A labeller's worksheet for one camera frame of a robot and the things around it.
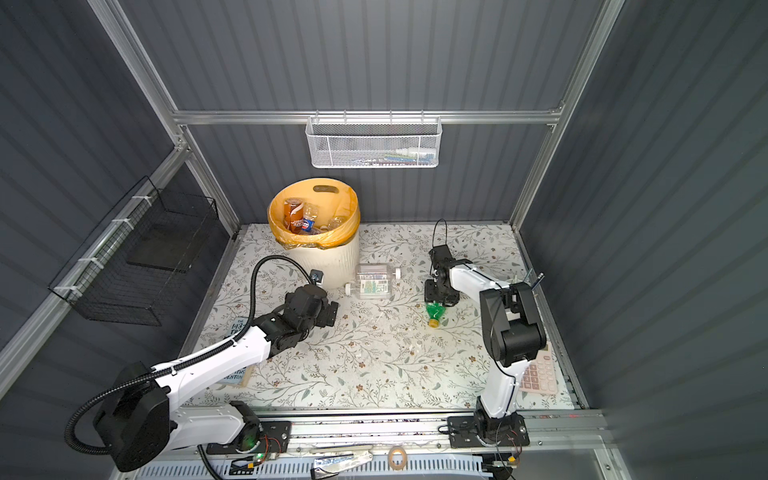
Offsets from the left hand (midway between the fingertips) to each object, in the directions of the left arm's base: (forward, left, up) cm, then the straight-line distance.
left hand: (321, 303), depth 84 cm
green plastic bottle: (+3, -34, -11) cm, 35 cm away
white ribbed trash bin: (+13, -4, +1) cm, 14 cm away
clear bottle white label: (+10, -13, -8) cm, 19 cm away
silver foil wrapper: (-37, -6, -11) cm, 39 cm away
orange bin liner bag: (+34, -1, +10) cm, 36 cm away
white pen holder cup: (+19, -72, -16) cm, 76 cm away
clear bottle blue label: (+29, +6, +7) cm, 31 cm away
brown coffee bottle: (+24, +10, +12) cm, 28 cm away
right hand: (+8, -36, -10) cm, 39 cm away
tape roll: (-35, -21, -13) cm, 43 cm away
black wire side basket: (+2, +44, +15) cm, 47 cm away
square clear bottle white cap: (+15, -15, -7) cm, 23 cm away
